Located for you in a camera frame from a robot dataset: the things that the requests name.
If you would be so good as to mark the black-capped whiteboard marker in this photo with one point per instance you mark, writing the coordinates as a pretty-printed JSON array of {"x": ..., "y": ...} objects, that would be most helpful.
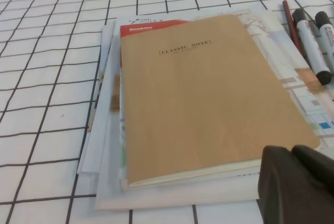
[
  {"x": 313, "y": 52},
  {"x": 326, "y": 31}
]

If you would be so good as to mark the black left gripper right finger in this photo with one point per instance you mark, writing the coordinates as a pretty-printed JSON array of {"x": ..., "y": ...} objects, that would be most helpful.
[{"x": 319, "y": 175}]

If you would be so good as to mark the red Broadview book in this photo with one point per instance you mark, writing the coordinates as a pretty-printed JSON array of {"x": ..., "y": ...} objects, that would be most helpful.
[{"x": 156, "y": 50}]

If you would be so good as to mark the right black-capped whiteboard marker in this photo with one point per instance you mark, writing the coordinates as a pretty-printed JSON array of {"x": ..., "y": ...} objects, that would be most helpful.
[{"x": 326, "y": 31}]

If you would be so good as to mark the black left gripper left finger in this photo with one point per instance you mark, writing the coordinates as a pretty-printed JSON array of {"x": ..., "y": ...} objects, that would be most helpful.
[{"x": 288, "y": 193}]

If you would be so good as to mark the left black-capped whiteboard marker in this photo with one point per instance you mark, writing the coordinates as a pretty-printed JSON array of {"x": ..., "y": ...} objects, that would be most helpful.
[{"x": 313, "y": 52}]

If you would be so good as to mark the dark red pencil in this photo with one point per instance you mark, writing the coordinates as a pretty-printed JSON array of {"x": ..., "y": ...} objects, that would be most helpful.
[{"x": 293, "y": 31}]

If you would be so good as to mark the white illustrated brochure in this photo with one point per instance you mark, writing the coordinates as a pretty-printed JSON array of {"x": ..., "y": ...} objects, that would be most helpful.
[{"x": 287, "y": 64}]

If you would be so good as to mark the brown kraft classic notebook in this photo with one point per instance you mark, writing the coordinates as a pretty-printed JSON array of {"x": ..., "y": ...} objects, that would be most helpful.
[{"x": 218, "y": 114}]

